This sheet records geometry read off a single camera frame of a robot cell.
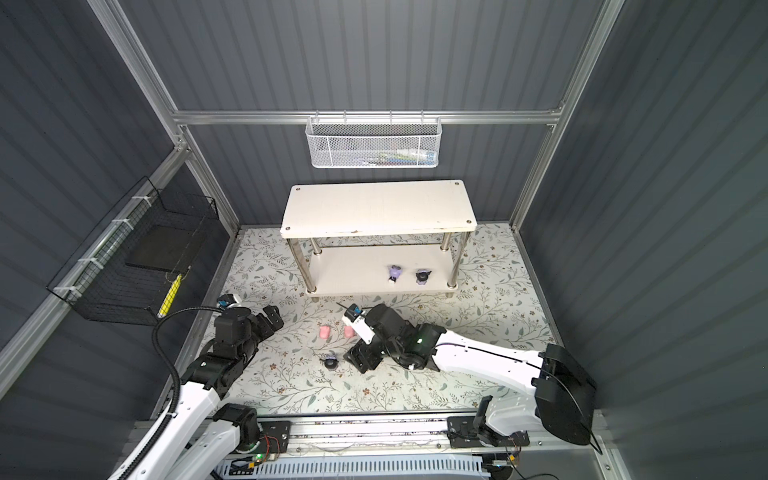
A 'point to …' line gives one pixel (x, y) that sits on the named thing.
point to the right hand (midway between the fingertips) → (357, 347)
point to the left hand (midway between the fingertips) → (264, 316)
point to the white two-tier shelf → (379, 237)
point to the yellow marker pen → (169, 297)
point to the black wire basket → (123, 271)
